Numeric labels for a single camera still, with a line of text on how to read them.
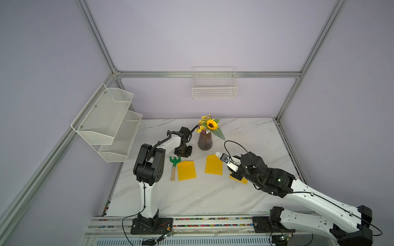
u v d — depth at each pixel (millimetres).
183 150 860
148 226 668
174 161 957
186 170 938
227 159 571
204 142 1067
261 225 736
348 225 396
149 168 535
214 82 949
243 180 635
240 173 616
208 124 818
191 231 730
